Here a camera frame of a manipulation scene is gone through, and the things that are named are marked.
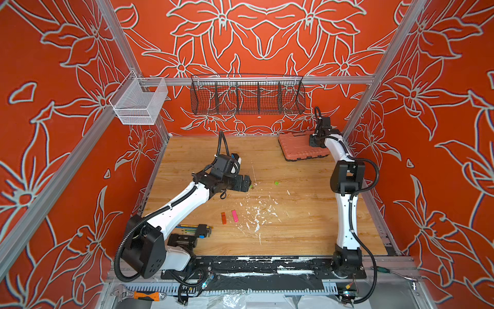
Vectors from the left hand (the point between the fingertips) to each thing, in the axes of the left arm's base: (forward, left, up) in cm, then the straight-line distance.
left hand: (242, 178), depth 82 cm
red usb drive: (-12, +8, -16) cm, 21 cm away
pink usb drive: (-11, +3, -16) cm, 19 cm away
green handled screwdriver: (-29, -56, -14) cm, 65 cm away
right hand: (+35, -42, -7) cm, 55 cm away
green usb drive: (-4, -4, +1) cm, 6 cm away
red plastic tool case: (+30, -28, -9) cm, 42 cm away
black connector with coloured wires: (-19, +17, -14) cm, 29 cm away
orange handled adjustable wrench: (-43, +41, -15) cm, 61 cm away
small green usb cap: (+8, -17, -14) cm, 24 cm away
